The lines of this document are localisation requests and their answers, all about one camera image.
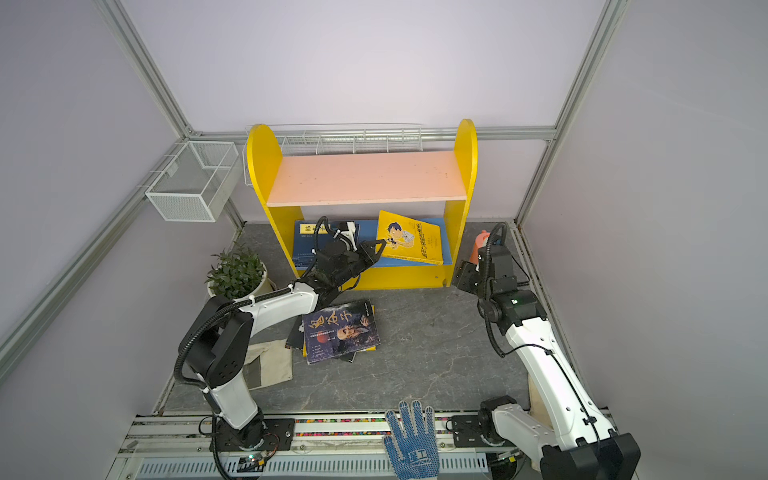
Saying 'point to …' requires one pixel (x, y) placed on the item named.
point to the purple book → (339, 330)
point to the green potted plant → (236, 273)
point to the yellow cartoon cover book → (410, 239)
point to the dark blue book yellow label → (304, 241)
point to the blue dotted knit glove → (414, 454)
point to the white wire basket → (329, 139)
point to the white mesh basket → (193, 184)
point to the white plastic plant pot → (265, 286)
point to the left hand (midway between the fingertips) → (390, 245)
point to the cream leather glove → (537, 406)
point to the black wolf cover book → (296, 337)
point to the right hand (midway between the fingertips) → (469, 271)
